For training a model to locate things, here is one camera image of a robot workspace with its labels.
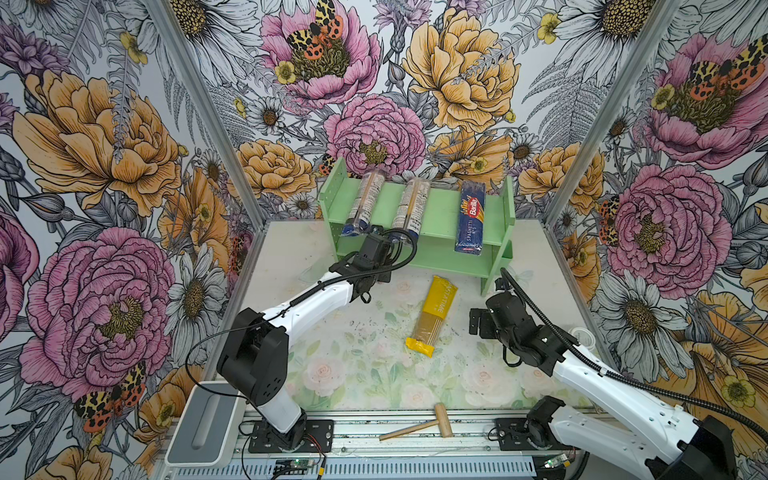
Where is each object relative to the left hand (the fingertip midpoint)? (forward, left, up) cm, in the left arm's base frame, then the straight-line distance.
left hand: (377, 268), depth 89 cm
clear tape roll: (-19, -57, -8) cm, 61 cm away
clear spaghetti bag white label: (+6, -9, +15) cm, 19 cm away
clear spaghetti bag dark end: (+10, +3, +15) cm, 18 cm away
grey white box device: (-39, +39, -10) cm, 56 cm away
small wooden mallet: (-37, -17, -14) cm, 43 cm away
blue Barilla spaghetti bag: (+4, -25, +16) cm, 30 cm away
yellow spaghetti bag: (-2, -20, -13) cm, 24 cm away
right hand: (-17, -30, -3) cm, 34 cm away
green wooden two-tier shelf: (-2, -15, +11) cm, 19 cm away
